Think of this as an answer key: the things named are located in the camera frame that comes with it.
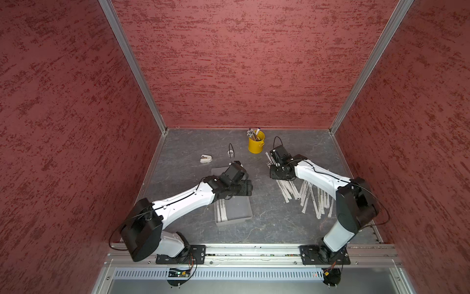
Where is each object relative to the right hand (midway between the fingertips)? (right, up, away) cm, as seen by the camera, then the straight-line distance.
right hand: (274, 177), depth 91 cm
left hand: (-16, -5, -9) cm, 19 cm away
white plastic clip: (-38, +9, +12) cm, 40 cm away
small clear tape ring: (-24, +12, +18) cm, 32 cm away
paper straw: (-28, -15, -6) cm, 32 cm away
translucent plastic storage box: (-17, -14, -3) cm, 23 cm away
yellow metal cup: (-8, +16, +13) cm, 22 cm away
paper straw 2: (-26, -15, -5) cm, 30 cm away
